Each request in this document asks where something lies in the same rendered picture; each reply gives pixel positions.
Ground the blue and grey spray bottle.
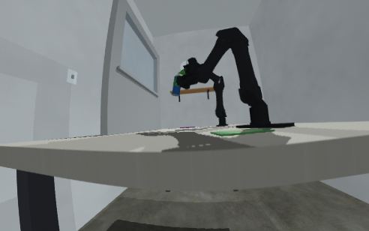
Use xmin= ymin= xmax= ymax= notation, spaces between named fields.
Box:
xmin=172 ymin=73 xmax=181 ymax=97

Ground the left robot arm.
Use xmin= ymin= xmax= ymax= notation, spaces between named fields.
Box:
xmin=181 ymin=27 xmax=295 ymax=128

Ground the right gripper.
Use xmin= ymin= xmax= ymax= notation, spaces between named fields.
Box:
xmin=179 ymin=64 xmax=189 ymax=75

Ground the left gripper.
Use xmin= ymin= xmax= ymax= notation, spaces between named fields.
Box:
xmin=173 ymin=76 xmax=190 ymax=89

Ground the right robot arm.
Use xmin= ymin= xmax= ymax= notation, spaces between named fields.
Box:
xmin=187 ymin=58 xmax=228 ymax=127

